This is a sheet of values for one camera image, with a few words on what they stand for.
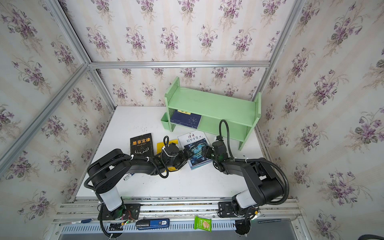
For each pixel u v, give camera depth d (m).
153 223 0.66
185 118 0.94
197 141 0.99
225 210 0.73
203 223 0.69
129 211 0.72
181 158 0.80
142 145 0.96
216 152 0.74
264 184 0.44
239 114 0.80
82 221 0.70
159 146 0.96
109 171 0.46
